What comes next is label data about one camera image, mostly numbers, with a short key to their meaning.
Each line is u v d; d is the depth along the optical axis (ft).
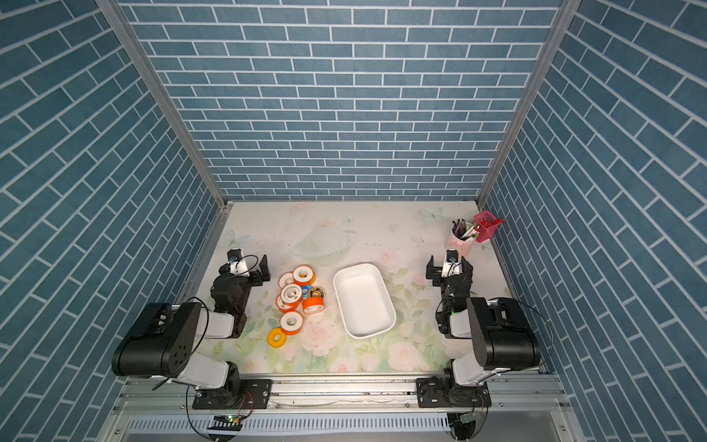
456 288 2.27
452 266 2.48
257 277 2.70
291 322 2.78
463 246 3.16
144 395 2.44
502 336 1.50
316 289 2.99
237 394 2.21
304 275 3.09
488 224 3.25
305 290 2.99
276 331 2.75
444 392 2.38
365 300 3.01
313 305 2.83
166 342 1.46
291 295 2.93
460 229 3.20
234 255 2.51
